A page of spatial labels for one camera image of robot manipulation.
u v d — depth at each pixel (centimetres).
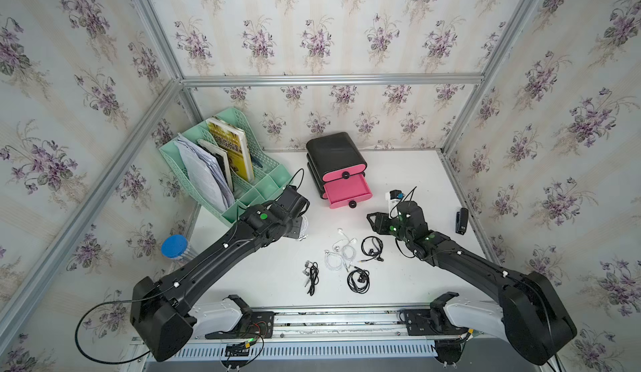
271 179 101
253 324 73
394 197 76
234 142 92
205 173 78
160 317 37
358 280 82
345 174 93
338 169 91
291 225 68
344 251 88
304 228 78
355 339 72
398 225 68
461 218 93
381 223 75
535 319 41
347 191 95
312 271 84
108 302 35
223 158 91
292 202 57
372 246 90
